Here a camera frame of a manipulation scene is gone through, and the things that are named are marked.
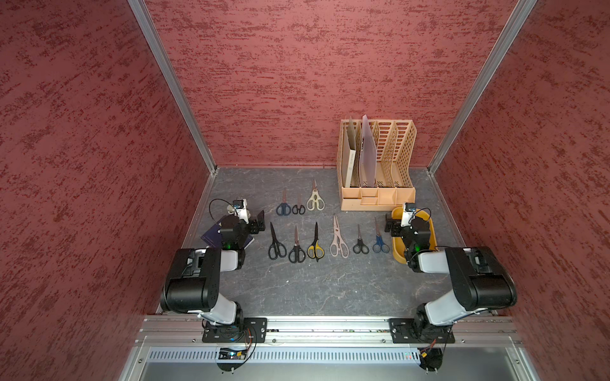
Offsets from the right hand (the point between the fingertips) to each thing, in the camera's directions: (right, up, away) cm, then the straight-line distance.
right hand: (397, 216), depth 95 cm
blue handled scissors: (-48, +2, +11) cm, 49 cm away
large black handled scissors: (-49, -12, -3) cm, 51 cm away
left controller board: (-62, -40, -23) cm, 77 cm away
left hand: (-59, +1, -1) cm, 59 cm away
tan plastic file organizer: (+2, +31, +6) cm, 32 cm away
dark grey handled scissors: (-15, -12, -1) cm, 19 cm away
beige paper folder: (-21, +26, -9) cm, 34 cm away
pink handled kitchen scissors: (-24, -11, -1) cm, 26 cm away
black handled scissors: (-41, -15, -3) cm, 44 cm away
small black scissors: (-41, +3, +11) cm, 42 cm away
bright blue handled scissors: (-7, -12, 0) cm, 14 cm away
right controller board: (+2, -42, -22) cm, 48 cm away
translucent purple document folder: (-7, +27, +19) cm, 34 cm away
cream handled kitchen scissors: (-33, +6, +12) cm, 36 cm away
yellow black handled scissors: (-34, -13, -3) cm, 36 cm away
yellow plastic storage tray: (-3, -11, -9) cm, 15 cm away
